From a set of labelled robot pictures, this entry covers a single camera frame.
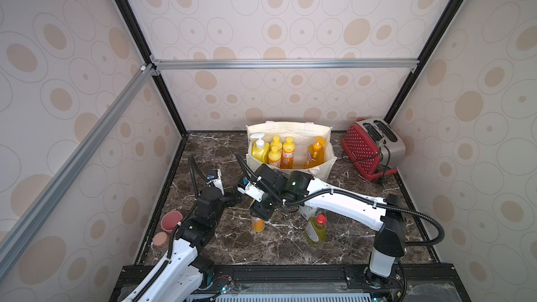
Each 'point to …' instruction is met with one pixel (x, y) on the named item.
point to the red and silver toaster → (375, 147)
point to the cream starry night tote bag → (303, 135)
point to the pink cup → (170, 219)
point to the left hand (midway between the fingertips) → (235, 182)
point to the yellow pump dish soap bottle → (261, 151)
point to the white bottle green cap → (307, 211)
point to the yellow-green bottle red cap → (319, 223)
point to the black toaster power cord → (389, 156)
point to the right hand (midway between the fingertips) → (261, 202)
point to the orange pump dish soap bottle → (315, 154)
